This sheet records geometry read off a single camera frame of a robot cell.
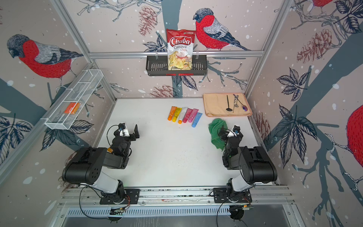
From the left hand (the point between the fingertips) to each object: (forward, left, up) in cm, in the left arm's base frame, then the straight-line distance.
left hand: (131, 123), depth 89 cm
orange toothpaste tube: (+18, -24, -12) cm, 32 cm away
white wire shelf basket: (+4, +28, +18) cm, 33 cm away
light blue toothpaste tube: (+12, -44, -13) cm, 47 cm away
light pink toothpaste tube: (+15, -41, -11) cm, 45 cm away
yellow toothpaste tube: (+16, -28, -12) cm, 35 cm away
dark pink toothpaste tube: (+15, -37, -11) cm, 41 cm away
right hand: (-1, -65, -2) cm, 65 cm away
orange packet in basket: (-3, +25, +20) cm, 32 cm away
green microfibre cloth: (+3, -56, -10) cm, 56 cm away
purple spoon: (+24, -84, -13) cm, 88 cm away
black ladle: (+22, -71, -13) cm, 75 cm away
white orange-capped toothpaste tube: (+19, -33, -13) cm, 40 cm away
